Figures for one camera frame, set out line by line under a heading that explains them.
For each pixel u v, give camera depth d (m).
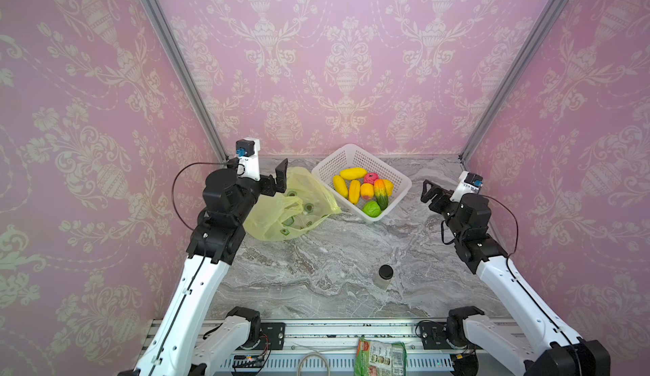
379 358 0.70
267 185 0.57
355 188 1.03
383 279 0.77
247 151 0.51
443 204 0.70
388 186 1.03
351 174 1.10
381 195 0.98
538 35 0.79
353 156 1.13
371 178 1.06
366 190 1.01
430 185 0.73
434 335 0.74
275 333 0.75
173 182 0.49
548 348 0.40
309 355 0.70
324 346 0.74
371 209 0.95
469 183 0.66
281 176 0.58
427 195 0.72
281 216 0.85
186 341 0.38
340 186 1.05
